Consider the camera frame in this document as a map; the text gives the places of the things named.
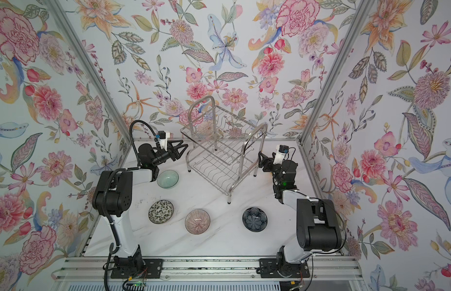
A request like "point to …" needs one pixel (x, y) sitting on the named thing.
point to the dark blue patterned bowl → (254, 219)
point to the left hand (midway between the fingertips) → (186, 145)
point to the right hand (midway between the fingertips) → (266, 152)
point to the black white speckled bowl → (160, 211)
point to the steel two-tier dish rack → (222, 148)
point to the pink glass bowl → (197, 221)
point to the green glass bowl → (167, 179)
